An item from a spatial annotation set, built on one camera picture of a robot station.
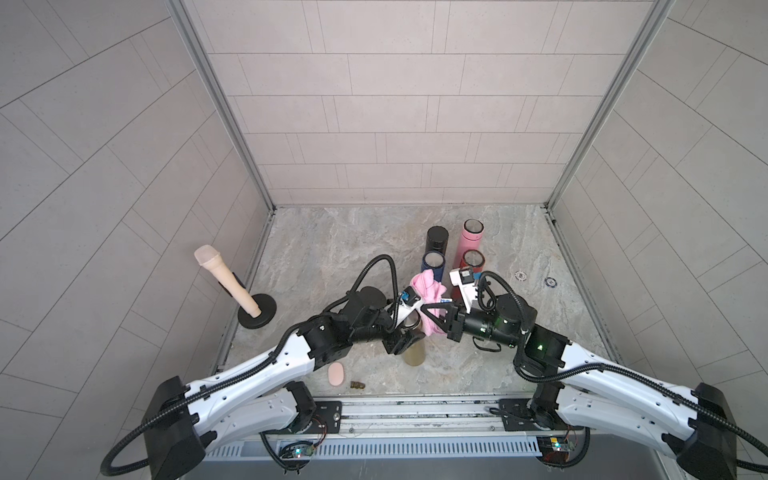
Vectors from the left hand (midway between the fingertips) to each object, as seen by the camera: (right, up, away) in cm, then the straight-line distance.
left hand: (420, 324), depth 70 cm
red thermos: (+14, +15, +7) cm, 22 cm away
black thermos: (+6, +20, +12) cm, 24 cm away
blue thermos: (+4, +14, +7) cm, 16 cm away
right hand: (0, +4, -6) cm, 7 cm away
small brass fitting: (-16, -17, +5) cm, 24 cm away
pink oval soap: (-21, -15, +6) cm, 27 cm away
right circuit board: (+31, -28, -3) cm, 42 cm away
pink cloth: (+1, +10, -8) cm, 13 cm away
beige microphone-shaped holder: (-42, +1, +6) cm, 43 cm away
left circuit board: (-28, -27, -5) cm, 39 cm away
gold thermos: (-1, -10, +5) cm, 11 cm away
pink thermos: (+15, +20, +14) cm, 29 cm away
